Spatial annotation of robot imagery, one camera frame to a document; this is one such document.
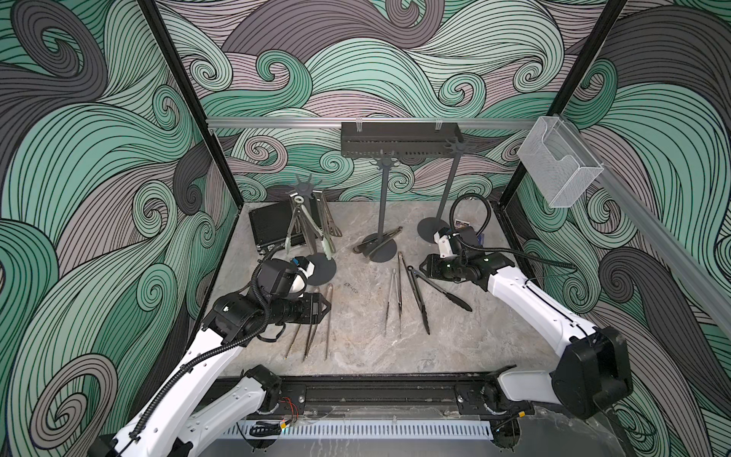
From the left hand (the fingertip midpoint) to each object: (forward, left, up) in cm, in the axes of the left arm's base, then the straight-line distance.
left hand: (322, 303), depth 68 cm
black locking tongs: (+17, -29, -22) cm, 40 cm away
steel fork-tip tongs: (+21, +1, +9) cm, 22 cm away
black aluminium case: (+40, +26, -18) cm, 51 cm away
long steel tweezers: (+19, +5, +3) cm, 20 cm away
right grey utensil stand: (+39, -35, -18) cm, 55 cm away
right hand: (+15, -28, -8) cm, 33 cm away
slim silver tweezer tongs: (+12, -22, -21) cm, 33 cm away
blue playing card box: (+37, -56, -20) cm, 70 cm away
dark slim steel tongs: (+20, -23, -22) cm, 38 cm away
